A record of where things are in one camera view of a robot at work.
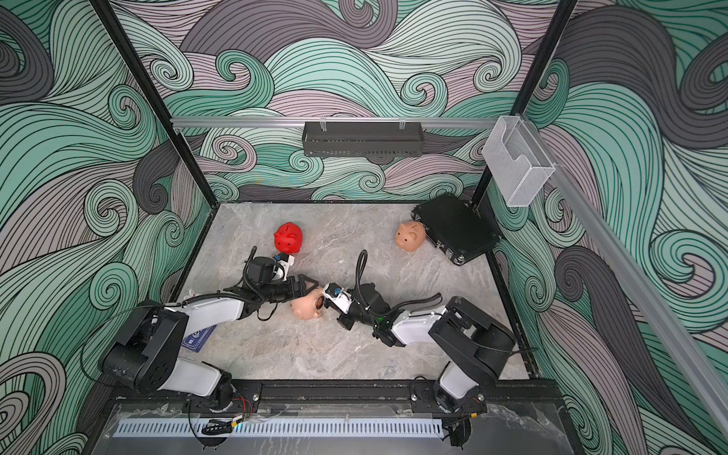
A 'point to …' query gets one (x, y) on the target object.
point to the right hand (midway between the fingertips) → (328, 303)
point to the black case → (457, 227)
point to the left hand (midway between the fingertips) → (311, 286)
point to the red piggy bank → (288, 238)
